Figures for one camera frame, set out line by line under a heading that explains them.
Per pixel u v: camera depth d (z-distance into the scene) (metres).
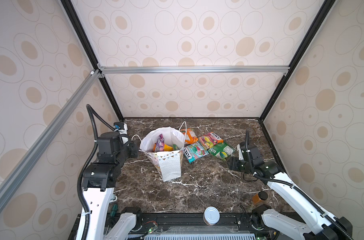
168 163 0.77
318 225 0.40
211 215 0.71
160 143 0.77
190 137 1.03
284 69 0.92
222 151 0.97
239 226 0.73
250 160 0.58
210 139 1.03
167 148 0.86
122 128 0.54
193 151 0.97
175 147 0.87
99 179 0.40
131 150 0.57
